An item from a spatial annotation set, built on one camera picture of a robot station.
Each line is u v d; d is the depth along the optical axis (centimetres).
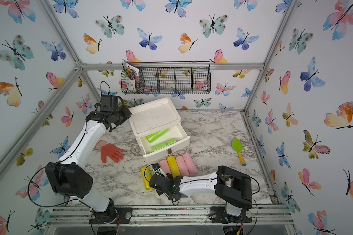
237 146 99
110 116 60
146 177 86
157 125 81
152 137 81
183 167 87
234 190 43
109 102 62
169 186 61
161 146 78
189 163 89
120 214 74
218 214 74
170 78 98
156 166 72
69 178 43
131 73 87
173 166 88
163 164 88
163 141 83
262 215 75
